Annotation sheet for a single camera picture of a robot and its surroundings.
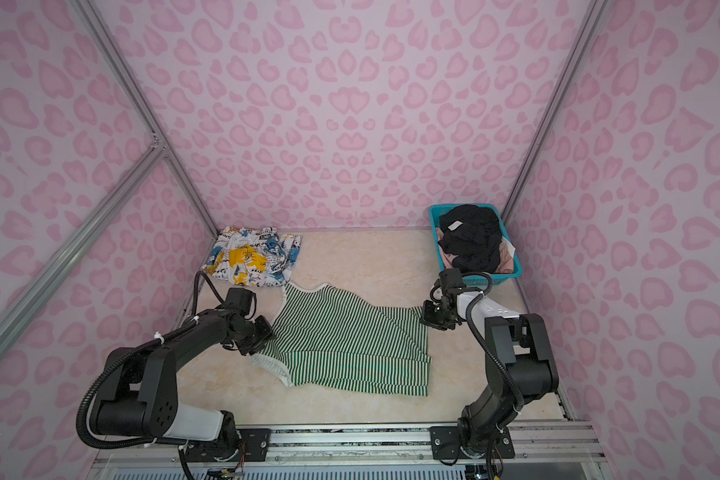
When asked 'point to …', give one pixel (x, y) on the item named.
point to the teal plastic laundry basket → (476, 279)
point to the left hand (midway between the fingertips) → (279, 334)
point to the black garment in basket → (474, 235)
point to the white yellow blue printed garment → (253, 256)
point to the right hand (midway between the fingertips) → (423, 316)
